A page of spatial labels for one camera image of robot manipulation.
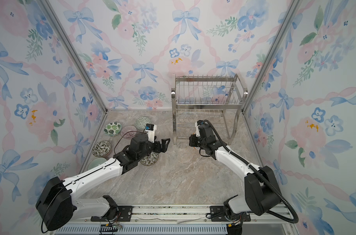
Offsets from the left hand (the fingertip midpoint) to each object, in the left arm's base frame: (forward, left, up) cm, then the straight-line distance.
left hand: (164, 137), depth 79 cm
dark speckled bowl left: (+4, +43, -20) cm, 48 cm away
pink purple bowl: (+18, +29, -17) cm, 38 cm away
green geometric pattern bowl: (+26, +21, -19) cm, 39 cm away
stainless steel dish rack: (+45, -38, -13) cm, 60 cm away
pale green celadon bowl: (-7, +42, -17) cm, 46 cm away
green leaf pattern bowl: (+20, +40, -19) cm, 49 cm away
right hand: (+5, -14, -7) cm, 16 cm away
